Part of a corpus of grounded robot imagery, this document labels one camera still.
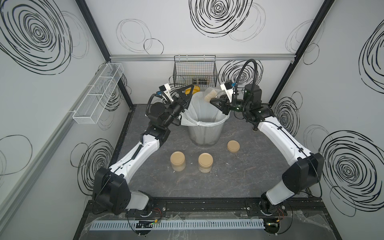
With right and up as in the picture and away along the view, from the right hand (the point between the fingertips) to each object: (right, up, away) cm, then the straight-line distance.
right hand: (212, 100), depth 70 cm
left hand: (-9, +3, -7) cm, 12 cm away
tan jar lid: (+16, -27, +25) cm, 40 cm away
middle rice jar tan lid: (-3, -32, +9) cm, 33 cm away
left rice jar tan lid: (-18, -31, +10) cm, 37 cm away
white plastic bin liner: (-5, -3, +23) cm, 24 cm away
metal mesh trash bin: (-3, -19, +14) cm, 24 cm away
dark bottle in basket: (-5, +13, +18) cm, 23 cm away
